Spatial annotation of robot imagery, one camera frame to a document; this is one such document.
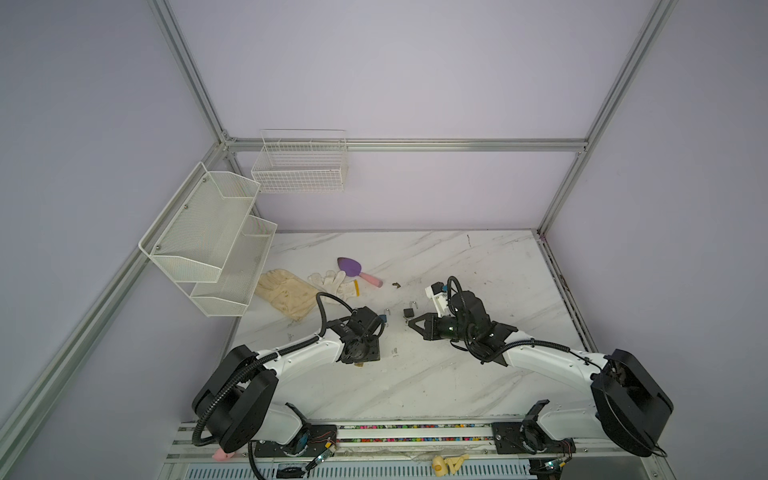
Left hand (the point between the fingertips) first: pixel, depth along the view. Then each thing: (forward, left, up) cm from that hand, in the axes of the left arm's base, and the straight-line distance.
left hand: (368, 354), depth 86 cm
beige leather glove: (+22, +29, -3) cm, 36 cm away
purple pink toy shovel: (+33, +7, -1) cm, 34 cm away
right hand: (+3, -11, +12) cm, 17 cm away
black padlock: (+15, -12, -1) cm, 19 cm away
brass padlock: (-2, +3, -2) cm, 4 cm away
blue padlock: (+13, -4, -2) cm, 14 cm away
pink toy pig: (-25, +33, 0) cm, 42 cm away
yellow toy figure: (-27, -19, +1) cm, 33 cm away
